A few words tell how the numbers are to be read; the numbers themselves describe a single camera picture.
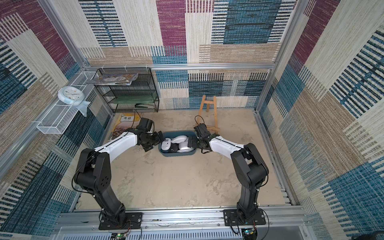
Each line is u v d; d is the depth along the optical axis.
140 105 1.11
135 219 0.74
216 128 1.02
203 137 0.74
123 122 1.15
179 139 0.99
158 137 0.85
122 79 0.88
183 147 0.98
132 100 1.07
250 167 0.49
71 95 0.75
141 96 1.15
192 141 0.88
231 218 0.73
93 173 0.48
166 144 0.98
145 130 0.75
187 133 1.05
